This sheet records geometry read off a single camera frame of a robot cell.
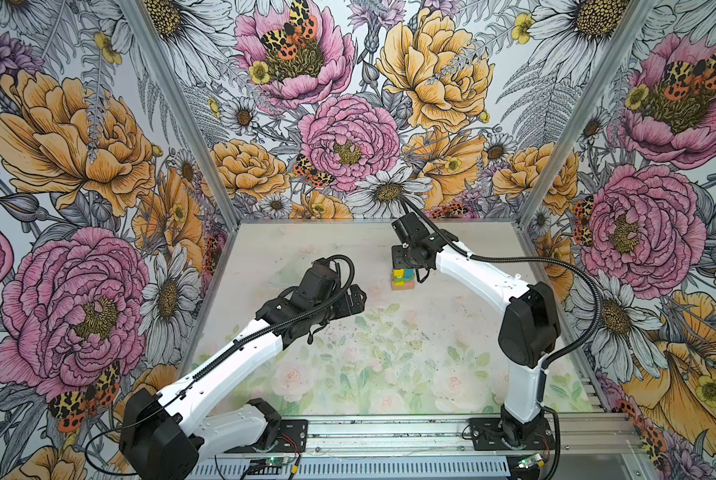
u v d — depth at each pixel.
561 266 0.50
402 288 1.02
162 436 0.38
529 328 0.49
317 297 0.59
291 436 0.74
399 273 0.98
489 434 0.77
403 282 0.99
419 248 0.65
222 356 0.46
